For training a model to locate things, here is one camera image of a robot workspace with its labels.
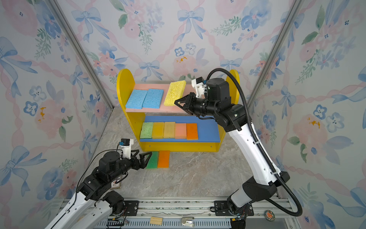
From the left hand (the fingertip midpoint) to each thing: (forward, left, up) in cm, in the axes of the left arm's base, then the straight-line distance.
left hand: (145, 151), depth 71 cm
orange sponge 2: (+5, -6, -20) cm, 22 cm away
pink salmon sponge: (+16, -17, -5) cm, 24 cm away
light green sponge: (+17, +3, -6) cm, 18 cm away
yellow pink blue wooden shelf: (+16, -36, -9) cm, 40 cm away
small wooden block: (-27, -6, -20) cm, 34 cm away
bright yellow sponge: (+17, -3, -5) cm, 18 cm away
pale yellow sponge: (+17, -10, -5) cm, 21 cm away
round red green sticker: (-25, -63, -21) cm, 71 cm away
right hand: (+9, -16, +26) cm, 31 cm away
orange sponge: (+16, -24, -6) cm, 30 cm away
